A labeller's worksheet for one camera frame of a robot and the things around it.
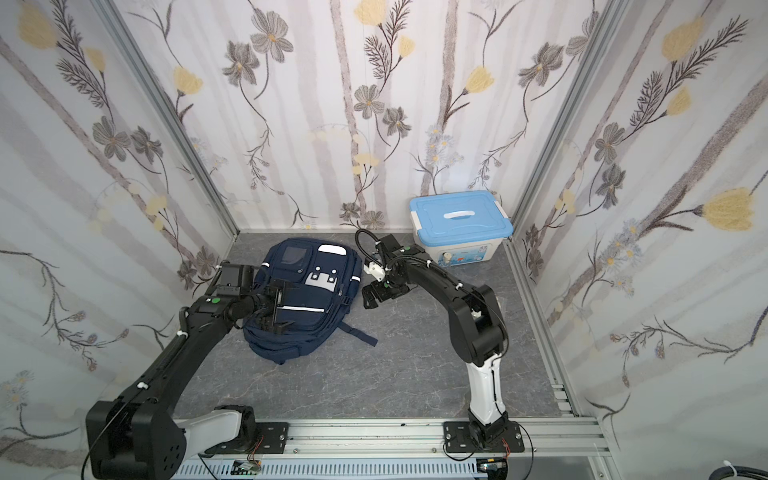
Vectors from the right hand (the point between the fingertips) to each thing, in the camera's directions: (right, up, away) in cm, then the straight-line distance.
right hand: (383, 291), depth 89 cm
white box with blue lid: (+26, +20, +10) cm, 34 cm away
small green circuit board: (-33, -40, -19) cm, 55 cm away
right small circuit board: (+27, -40, -18) cm, 52 cm away
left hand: (-22, 0, -9) cm, 24 cm away
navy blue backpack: (-23, +2, +12) cm, 26 cm away
